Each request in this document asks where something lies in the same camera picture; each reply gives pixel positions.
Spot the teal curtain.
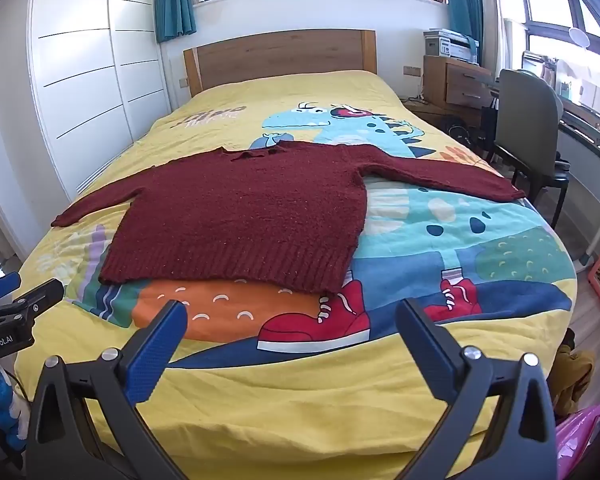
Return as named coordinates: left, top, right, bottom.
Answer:
left=439, top=0, right=481, bottom=43
left=155, top=0, right=198, bottom=43

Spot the black bag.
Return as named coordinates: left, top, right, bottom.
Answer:
left=442, top=115, right=482, bottom=150

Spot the white printer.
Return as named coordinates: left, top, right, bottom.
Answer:
left=424, top=29, right=481, bottom=63

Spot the wooden headboard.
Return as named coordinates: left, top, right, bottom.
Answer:
left=183, top=30, right=378, bottom=98

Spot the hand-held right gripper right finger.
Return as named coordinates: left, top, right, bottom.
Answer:
left=395, top=298, right=561, bottom=480

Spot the wooden drawer cabinet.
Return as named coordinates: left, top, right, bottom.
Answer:
left=422, top=55, right=496, bottom=111

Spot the maroon knitted sweater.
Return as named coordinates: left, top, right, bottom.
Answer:
left=51, top=140, right=527, bottom=295

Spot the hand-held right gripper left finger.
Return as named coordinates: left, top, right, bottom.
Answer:
left=25, top=300, right=188, bottom=480

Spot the black cable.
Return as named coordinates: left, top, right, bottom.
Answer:
left=2, top=365, right=32, bottom=405

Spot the mustard yellow cloth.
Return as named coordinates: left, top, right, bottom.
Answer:
left=550, top=327, right=596, bottom=416

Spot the yellow dinosaur print duvet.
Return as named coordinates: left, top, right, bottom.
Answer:
left=12, top=71, right=578, bottom=480

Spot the white wardrobe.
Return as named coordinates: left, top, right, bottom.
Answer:
left=27, top=0, right=173, bottom=196

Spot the grey chair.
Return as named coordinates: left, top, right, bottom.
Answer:
left=487, top=67, right=573, bottom=231

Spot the pink plastic bag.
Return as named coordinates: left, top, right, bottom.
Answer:
left=555, top=402, right=600, bottom=480

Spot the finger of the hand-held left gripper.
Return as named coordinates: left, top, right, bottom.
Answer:
left=0, top=272, right=22, bottom=307
left=0, top=278, right=64, bottom=333

